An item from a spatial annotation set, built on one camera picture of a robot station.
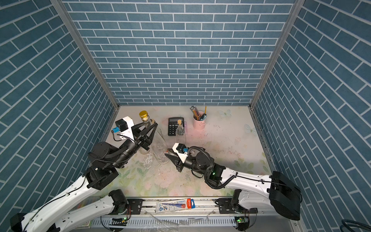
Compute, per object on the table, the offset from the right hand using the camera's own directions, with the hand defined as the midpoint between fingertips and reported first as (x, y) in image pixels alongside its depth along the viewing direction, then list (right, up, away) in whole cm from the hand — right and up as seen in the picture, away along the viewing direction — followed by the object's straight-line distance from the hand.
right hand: (169, 152), depth 67 cm
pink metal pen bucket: (+15, +11, +34) cm, 38 cm away
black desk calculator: (-5, +11, +41) cm, 43 cm away
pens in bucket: (+13, +19, +32) cm, 39 cm away
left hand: (-3, +14, -11) cm, 18 cm away
